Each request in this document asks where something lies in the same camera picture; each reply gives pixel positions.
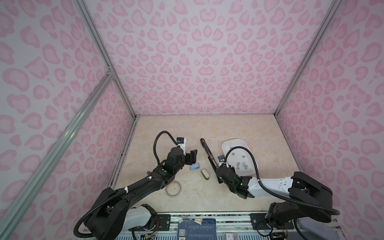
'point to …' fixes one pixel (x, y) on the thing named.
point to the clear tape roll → (173, 188)
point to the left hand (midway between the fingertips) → (192, 148)
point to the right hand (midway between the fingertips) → (220, 167)
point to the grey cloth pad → (323, 230)
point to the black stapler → (213, 164)
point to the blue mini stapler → (195, 166)
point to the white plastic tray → (239, 158)
